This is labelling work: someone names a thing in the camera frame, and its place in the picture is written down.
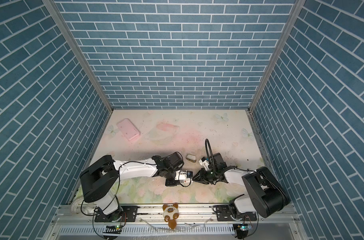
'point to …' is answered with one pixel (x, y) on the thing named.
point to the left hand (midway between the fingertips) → (179, 180)
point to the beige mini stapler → (191, 157)
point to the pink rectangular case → (128, 128)
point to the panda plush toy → (170, 213)
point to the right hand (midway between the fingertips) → (193, 178)
